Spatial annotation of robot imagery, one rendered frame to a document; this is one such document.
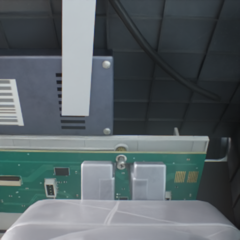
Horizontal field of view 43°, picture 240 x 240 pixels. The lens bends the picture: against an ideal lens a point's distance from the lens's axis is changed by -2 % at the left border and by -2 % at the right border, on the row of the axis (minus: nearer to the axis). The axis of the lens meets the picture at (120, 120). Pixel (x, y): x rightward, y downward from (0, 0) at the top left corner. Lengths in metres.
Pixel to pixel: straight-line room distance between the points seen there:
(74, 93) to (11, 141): 0.06
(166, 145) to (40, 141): 0.08
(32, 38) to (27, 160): 0.07
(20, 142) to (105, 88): 0.07
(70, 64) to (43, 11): 0.03
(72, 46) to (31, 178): 0.09
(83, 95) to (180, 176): 0.08
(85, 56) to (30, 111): 0.05
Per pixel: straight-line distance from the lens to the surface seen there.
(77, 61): 0.16
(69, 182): 0.20
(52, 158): 0.19
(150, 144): 0.19
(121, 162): 0.18
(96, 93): 0.17
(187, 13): 0.16
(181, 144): 0.19
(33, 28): 0.17
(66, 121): 0.18
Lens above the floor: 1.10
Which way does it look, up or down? level
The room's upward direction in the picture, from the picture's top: 89 degrees counter-clockwise
